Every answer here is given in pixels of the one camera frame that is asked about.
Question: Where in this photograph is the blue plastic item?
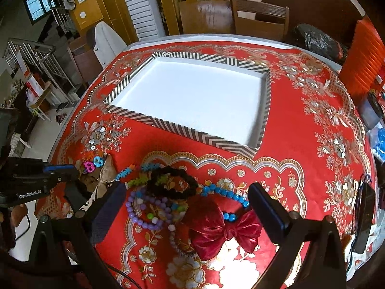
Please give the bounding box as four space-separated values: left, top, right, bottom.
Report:
371 128 385 161

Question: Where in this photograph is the orange ribbed plastic object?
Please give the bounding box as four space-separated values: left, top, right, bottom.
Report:
339 15 385 104

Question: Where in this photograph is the black plastic bag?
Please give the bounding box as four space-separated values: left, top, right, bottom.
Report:
293 23 350 63

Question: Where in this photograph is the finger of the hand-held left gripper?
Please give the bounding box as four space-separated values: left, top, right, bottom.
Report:
50 177 92 213
42 163 80 184

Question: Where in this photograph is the purple bead bracelet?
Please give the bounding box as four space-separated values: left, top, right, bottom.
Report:
126 196 169 232

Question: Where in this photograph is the grey pearl bracelet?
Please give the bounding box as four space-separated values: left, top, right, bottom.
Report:
168 229 199 258

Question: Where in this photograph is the brown chair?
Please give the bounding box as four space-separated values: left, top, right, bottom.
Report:
68 27 103 80

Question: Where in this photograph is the white stool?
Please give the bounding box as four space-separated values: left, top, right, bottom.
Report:
26 81 61 121

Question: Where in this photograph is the beige leopard print hair bow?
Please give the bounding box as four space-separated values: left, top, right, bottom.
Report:
81 153 121 194

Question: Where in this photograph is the striped white tray box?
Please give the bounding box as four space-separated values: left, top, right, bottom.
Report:
104 51 271 159

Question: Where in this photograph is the brown wooden board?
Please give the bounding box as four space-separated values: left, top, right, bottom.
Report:
179 0 236 35

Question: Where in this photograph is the grey box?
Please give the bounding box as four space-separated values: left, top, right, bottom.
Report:
358 92 385 130

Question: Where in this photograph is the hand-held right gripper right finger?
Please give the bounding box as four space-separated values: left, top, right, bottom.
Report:
248 182 348 289

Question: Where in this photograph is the blue spiky bead bracelet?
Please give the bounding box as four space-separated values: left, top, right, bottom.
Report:
115 163 155 183

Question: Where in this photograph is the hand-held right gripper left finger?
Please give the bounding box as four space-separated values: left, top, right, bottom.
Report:
28 182 128 289

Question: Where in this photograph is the red floral tablecloth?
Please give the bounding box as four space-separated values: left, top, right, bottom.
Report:
34 42 379 289

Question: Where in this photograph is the rainbow bracelet with heart beads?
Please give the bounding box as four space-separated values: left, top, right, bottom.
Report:
81 156 106 174

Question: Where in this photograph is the white oval board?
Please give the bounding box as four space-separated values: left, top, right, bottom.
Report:
94 22 127 69

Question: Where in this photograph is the window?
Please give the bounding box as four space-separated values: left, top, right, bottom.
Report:
24 0 52 22

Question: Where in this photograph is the black scrunchie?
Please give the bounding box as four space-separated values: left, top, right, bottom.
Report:
146 166 199 201

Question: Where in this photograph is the metal stair railing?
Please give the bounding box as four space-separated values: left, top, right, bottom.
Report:
3 38 76 106

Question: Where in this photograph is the red satin hair bow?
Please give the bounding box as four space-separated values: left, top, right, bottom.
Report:
185 197 263 261

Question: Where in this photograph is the wooden chair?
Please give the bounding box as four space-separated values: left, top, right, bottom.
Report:
229 0 291 41

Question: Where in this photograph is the white louvered door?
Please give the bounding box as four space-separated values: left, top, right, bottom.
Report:
117 0 167 41

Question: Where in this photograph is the multicoloured round bead bracelet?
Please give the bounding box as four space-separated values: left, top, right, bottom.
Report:
134 189 187 232

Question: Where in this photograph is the black device with cable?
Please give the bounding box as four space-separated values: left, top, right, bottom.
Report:
350 175 377 256

